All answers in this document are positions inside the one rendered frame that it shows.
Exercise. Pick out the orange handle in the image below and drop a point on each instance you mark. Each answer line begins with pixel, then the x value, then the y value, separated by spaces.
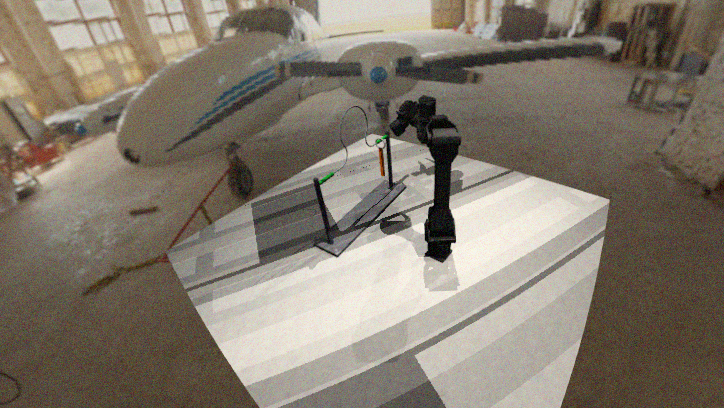
pixel 381 156

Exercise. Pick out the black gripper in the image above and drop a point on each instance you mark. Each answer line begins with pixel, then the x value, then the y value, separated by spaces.
pixel 398 126

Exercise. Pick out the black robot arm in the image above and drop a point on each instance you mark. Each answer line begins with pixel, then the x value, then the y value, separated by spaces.
pixel 443 139

